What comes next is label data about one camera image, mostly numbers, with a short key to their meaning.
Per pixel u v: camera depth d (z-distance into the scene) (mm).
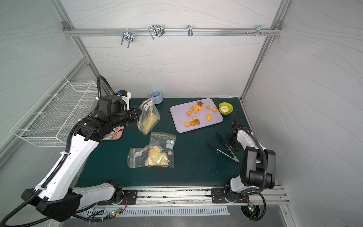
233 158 863
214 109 1123
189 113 1103
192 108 1137
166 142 928
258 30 766
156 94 1144
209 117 1071
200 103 1158
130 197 736
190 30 780
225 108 1107
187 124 1046
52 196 365
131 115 582
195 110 1114
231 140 816
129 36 803
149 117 859
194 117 1077
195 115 1105
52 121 666
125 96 594
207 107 1146
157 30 759
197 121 1048
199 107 1149
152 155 839
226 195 676
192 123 1042
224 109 1109
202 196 749
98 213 716
